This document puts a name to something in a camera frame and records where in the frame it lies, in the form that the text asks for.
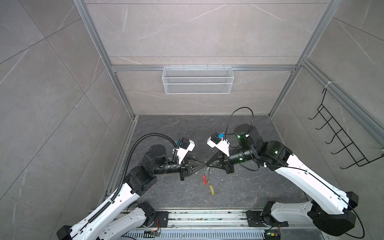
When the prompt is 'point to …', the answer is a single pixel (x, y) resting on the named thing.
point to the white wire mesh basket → (198, 80)
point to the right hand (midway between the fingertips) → (208, 162)
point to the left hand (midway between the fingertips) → (204, 162)
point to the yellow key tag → (212, 189)
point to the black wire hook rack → (350, 147)
